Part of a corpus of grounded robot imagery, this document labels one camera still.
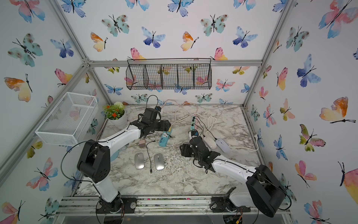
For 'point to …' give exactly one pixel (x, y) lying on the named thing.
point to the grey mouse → (159, 163)
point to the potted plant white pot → (116, 114)
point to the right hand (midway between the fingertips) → (183, 146)
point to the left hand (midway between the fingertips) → (167, 123)
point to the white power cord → (212, 127)
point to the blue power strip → (165, 138)
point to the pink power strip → (196, 122)
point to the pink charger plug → (142, 143)
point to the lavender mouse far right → (223, 145)
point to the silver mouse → (139, 158)
